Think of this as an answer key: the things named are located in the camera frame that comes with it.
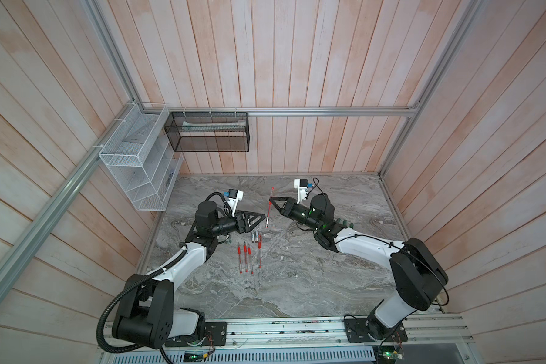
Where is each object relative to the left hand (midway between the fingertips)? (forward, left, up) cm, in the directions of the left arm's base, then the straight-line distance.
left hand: (261, 219), depth 78 cm
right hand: (+5, -2, +4) cm, 7 cm away
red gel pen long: (-3, +5, -21) cm, 22 cm away
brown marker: (+4, +4, -20) cm, 21 cm away
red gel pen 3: (-3, +7, -21) cm, 22 cm away
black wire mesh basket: (+46, +26, +5) cm, 52 cm away
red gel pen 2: (+1, +1, -21) cm, 21 cm away
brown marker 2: (+5, +3, -21) cm, 22 cm away
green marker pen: (+2, +14, -21) cm, 25 cm away
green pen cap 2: (+11, -40, -21) cm, 46 cm away
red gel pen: (-1, -2, +1) cm, 2 cm away
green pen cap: (+12, -38, -20) cm, 44 cm away
